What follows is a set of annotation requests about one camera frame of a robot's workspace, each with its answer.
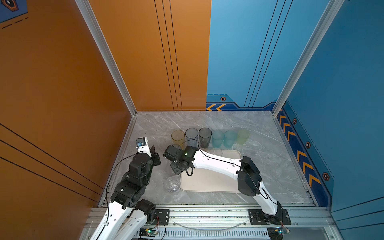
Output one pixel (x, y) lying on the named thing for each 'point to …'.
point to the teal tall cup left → (217, 138)
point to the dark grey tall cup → (205, 134)
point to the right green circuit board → (275, 233)
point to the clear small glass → (216, 151)
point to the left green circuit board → (148, 232)
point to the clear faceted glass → (172, 184)
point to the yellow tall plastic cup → (178, 137)
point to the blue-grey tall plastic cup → (192, 137)
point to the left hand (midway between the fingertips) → (152, 145)
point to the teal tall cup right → (230, 138)
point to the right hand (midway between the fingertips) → (176, 168)
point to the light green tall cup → (243, 134)
